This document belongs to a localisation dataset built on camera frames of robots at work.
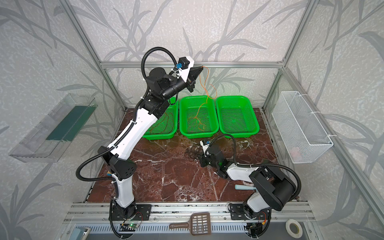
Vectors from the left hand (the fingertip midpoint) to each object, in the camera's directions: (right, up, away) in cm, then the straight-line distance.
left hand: (202, 62), depth 60 cm
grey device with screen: (-54, -73, +5) cm, 91 cm away
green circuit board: (-33, -74, +11) cm, 82 cm away
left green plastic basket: (-22, -30, +48) cm, 61 cm away
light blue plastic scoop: (+21, -61, +22) cm, 68 cm away
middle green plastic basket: (-3, -21, +56) cm, 60 cm away
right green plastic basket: (+27, -20, +56) cm, 66 cm away
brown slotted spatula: (-1, -74, +11) cm, 74 cm away
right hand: (-3, -41, +29) cm, 50 cm away
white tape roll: (+40, -75, +9) cm, 86 cm away
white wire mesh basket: (+42, -31, +2) cm, 52 cm away
